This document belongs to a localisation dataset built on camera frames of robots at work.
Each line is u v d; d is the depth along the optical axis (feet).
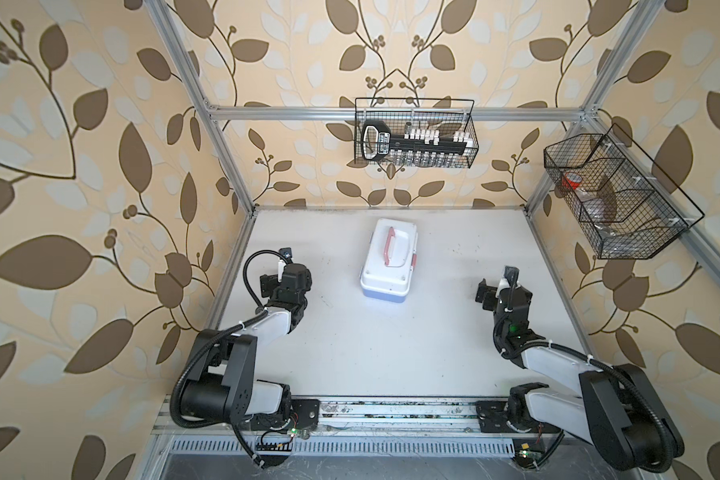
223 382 1.41
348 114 2.98
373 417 2.47
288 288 2.32
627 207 2.38
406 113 2.92
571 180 2.91
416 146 2.74
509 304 2.15
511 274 2.51
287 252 2.60
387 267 2.92
